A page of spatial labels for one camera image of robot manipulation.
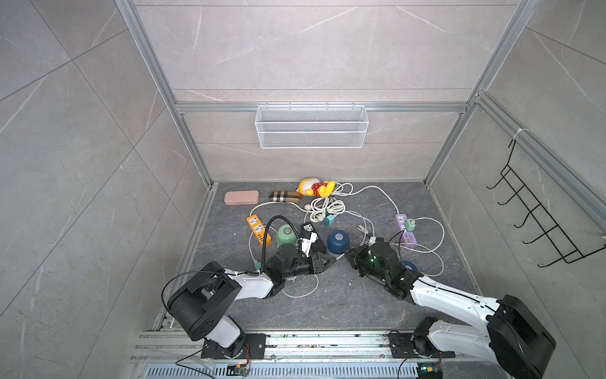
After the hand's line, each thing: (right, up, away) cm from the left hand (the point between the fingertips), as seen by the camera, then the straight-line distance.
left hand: (338, 259), depth 78 cm
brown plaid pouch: (-22, +22, +32) cm, 45 cm away
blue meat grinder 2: (+25, -3, +1) cm, 26 cm away
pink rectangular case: (-43, +22, +34) cm, 59 cm away
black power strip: (-11, +8, +21) cm, 25 cm away
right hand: (+2, +3, +3) cm, 5 cm away
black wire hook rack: (+56, +7, -19) cm, 60 cm away
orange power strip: (-32, +7, +22) cm, 39 cm away
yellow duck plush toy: (-8, +27, +28) cm, 40 cm away
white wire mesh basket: (-9, +52, +22) cm, 57 cm away
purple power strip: (+32, +4, +17) cm, 36 cm away
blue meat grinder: (+1, +5, +8) cm, 10 cm away
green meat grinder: (-18, +6, +8) cm, 21 cm away
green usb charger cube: (+32, +10, +17) cm, 38 cm away
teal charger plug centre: (-1, +12, +23) cm, 26 cm away
